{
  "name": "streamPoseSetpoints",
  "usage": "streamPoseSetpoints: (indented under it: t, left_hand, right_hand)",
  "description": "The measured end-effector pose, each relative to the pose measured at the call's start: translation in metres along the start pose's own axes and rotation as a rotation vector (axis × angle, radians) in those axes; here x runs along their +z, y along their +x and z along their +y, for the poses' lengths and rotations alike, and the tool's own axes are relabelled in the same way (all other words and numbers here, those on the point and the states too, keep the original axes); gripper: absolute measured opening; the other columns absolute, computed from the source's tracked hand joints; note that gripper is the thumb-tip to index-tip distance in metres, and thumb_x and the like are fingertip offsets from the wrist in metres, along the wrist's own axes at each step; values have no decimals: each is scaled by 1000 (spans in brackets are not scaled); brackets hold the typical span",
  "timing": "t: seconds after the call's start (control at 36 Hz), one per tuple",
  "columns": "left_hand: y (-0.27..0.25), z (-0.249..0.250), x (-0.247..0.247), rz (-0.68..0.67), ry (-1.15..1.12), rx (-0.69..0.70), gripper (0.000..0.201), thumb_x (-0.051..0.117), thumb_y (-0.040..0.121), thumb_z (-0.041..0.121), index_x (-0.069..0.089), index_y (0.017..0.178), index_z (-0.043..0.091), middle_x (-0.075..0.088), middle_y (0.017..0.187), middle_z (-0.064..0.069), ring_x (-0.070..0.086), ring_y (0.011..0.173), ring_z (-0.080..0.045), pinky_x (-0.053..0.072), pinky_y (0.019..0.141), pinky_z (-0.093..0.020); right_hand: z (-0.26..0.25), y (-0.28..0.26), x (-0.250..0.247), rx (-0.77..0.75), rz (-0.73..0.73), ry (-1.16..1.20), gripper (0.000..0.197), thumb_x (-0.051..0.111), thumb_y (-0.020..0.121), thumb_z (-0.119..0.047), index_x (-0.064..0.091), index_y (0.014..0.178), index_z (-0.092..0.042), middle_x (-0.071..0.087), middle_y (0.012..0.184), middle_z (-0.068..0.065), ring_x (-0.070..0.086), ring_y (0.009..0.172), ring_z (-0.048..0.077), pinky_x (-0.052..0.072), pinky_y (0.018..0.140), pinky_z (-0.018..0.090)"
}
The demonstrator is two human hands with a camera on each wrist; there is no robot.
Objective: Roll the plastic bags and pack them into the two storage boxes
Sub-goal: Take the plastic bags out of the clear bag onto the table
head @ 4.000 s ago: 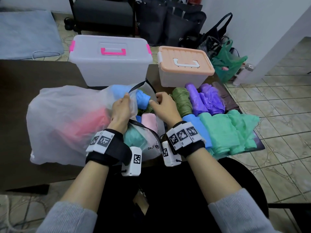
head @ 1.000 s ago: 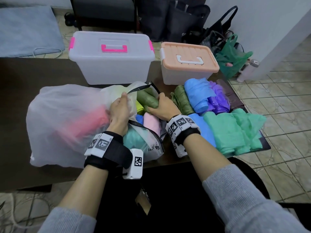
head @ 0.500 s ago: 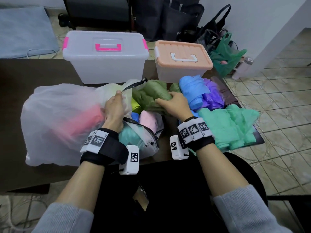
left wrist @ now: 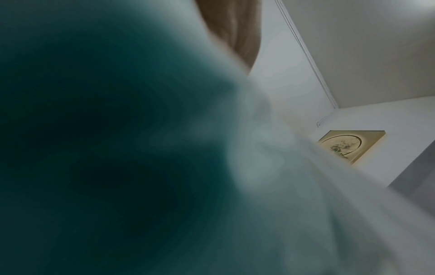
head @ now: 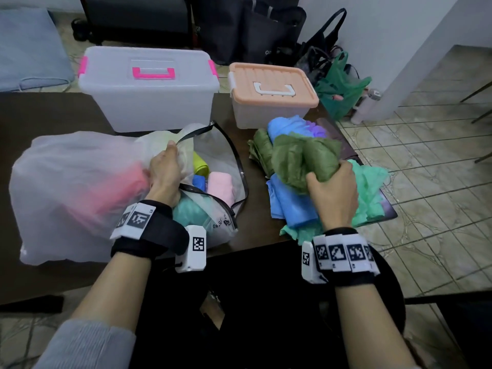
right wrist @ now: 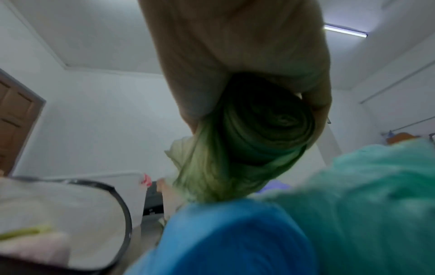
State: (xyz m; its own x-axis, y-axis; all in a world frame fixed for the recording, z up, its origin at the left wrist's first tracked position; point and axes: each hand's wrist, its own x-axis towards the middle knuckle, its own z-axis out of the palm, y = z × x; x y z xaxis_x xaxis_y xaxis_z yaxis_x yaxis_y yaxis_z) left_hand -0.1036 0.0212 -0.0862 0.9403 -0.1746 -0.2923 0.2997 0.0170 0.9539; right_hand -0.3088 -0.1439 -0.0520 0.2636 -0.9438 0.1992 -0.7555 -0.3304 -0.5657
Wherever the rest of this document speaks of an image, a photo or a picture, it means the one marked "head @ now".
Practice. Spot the person's left hand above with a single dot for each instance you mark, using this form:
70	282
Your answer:
165	176

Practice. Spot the person's right hand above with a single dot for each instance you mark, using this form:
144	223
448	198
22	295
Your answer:
336	199

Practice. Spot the brown bag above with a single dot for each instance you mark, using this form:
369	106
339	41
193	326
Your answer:
342	144

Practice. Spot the purple bag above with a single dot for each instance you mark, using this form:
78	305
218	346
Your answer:
318	131

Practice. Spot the translucent zipper bag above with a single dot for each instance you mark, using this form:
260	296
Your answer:
57	188

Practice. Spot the small clear plastic bin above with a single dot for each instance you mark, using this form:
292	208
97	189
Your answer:
269	74

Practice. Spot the person's right forearm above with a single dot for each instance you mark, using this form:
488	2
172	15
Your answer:
369	326

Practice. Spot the person's left forearm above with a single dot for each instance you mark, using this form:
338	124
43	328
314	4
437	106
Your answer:
111	288

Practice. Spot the person's black trousers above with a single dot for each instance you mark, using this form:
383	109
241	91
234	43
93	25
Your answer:
269	303

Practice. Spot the black left wristband with markers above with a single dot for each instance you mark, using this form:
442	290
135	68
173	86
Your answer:
161	230

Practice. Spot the black wristband with markers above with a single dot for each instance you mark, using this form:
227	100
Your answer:
353	276
161	230

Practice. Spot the black right wristband with markers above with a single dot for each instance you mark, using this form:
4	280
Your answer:
353	276

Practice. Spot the green plastic bag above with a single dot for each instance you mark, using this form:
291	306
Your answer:
340	92

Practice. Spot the black round stool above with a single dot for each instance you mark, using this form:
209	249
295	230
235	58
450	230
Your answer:
392	295

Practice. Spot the black smartphone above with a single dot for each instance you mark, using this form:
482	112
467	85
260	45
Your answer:
212	309

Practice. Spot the dark patterned bag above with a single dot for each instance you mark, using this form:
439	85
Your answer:
315	53

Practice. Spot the black chair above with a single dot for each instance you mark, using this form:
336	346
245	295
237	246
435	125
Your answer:
134	15

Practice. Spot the blue-grey floor mat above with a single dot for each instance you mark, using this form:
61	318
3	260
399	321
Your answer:
30	49

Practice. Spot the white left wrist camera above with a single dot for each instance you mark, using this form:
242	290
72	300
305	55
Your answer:
190	261

